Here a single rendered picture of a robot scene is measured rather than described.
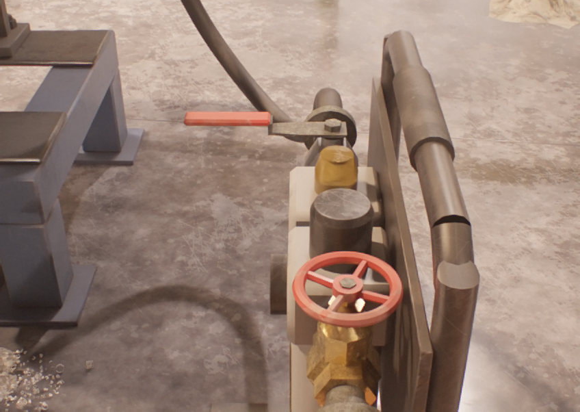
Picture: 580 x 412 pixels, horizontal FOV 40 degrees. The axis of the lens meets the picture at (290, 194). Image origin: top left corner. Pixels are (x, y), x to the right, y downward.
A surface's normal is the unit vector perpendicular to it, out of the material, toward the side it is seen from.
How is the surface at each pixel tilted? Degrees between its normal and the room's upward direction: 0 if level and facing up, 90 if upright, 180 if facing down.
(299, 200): 0
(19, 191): 90
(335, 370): 0
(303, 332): 90
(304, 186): 0
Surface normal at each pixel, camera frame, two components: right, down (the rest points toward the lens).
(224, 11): 0.00, -0.84
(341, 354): -0.40, 0.51
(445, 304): -0.72, 0.35
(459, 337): 0.25, 0.51
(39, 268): -0.01, 0.55
